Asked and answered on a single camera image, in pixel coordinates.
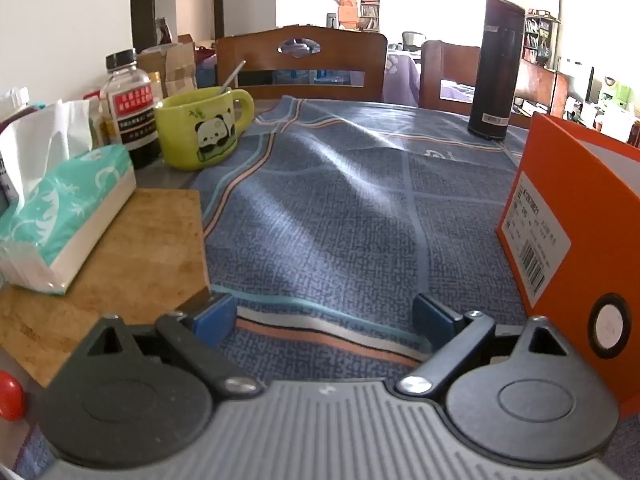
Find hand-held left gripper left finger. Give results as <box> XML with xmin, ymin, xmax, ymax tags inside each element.
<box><xmin>89</xmin><ymin>292</ymin><xmax>265</xmax><ymax>403</ymax></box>

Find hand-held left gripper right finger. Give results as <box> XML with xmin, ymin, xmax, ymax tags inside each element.
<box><xmin>396</xmin><ymin>292</ymin><xmax>571</xmax><ymax>402</ymax></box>

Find orange cardboard box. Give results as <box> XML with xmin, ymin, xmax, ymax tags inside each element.
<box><xmin>495</xmin><ymin>112</ymin><xmax>640</xmax><ymax>418</ymax></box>

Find wooden cutting board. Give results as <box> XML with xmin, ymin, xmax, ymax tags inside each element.
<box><xmin>0</xmin><ymin>187</ymin><xmax>211</xmax><ymax>388</ymax></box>

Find blue patterned tablecloth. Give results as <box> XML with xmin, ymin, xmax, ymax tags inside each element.
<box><xmin>15</xmin><ymin>95</ymin><xmax>640</xmax><ymax>480</ymax></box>

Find teal and white tissue box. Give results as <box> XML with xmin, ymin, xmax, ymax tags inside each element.
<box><xmin>0</xmin><ymin>100</ymin><xmax>138</xmax><ymax>296</ymax></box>

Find green panda mug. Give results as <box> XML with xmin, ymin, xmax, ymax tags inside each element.
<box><xmin>154</xmin><ymin>87</ymin><xmax>256</xmax><ymax>172</ymax></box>

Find red tomato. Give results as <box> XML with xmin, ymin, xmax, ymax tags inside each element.
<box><xmin>0</xmin><ymin>370</ymin><xmax>26</xmax><ymax>422</ymax></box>

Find clear bottle with red label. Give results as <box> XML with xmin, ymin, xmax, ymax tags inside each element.
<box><xmin>100</xmin><ymin>49</ymin><xmax>162</xmax><ymax>170</ymax></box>

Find purple cloth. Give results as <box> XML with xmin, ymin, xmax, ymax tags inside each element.
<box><xmin>384</xmin><ymin>50</ymin><xmax>423</xmax><ymax>106</ymax></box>

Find metal spoon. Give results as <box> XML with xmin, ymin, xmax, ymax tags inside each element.
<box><xmin>217</xmin><ymin>60</ymin><xmax>247</xmax><ymax>96</ymax></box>

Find dark thermos flask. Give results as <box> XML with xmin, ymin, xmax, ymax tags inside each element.
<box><xmin>467</xmin><ymin>0</ymin><xmax>526</xmax><ymax>142</ymax></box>

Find brown cardboard box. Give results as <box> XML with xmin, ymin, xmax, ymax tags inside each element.
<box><xmin>137</xmin><ymin>35</ymin><xmax>197</xmax><ymax>98</ymax></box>

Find wooden chair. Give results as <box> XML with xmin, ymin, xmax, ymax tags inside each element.
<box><xmin>215</xmin><ymin>25</ymin><xmax>389</xmax><ymax>103</ymax></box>
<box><xmin>419</xmin><ymin>40</ymin><xmax>571</xmax><ymax>128</ymax></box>

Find green storage box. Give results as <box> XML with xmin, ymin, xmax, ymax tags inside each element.
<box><xmin>597</xmin><ymin>75</ymin><xmax>637</xmax><ymax>111</ymax></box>

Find tall bookshelf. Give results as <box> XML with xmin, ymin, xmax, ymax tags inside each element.
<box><xmin>520</xmin><ymin>10</ymin><xmax>562</xmax><ymax>68</ymax></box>

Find bookshelf with books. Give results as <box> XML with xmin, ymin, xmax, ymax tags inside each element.
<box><xmin>357</xmin><ymin>0</ymin><xmax>381</xmax><ymax>31</ymax></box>

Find orange paper bag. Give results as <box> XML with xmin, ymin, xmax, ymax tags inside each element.
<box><xmin>339</xmin><ymin>0</ymin><xmax>361</xmax><ymax>29</ymax></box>

